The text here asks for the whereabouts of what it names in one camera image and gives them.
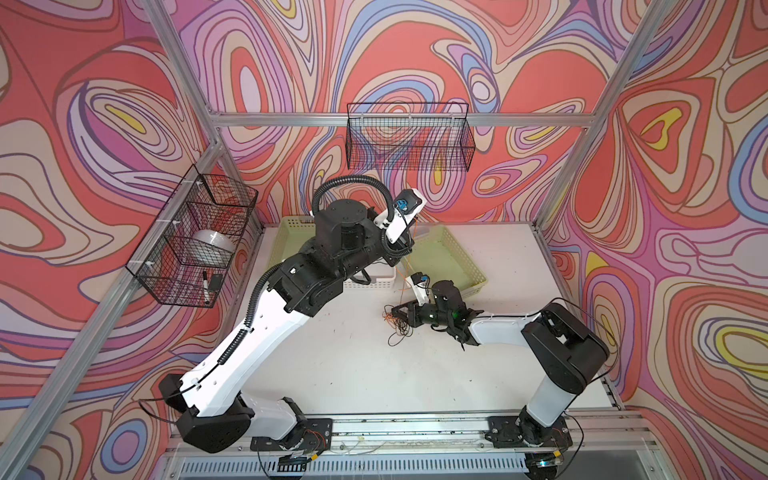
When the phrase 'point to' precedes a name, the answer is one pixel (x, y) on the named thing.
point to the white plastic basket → (382, 276)
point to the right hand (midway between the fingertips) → (397, 316)
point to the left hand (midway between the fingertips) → (415, 213)
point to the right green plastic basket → (437, 256)
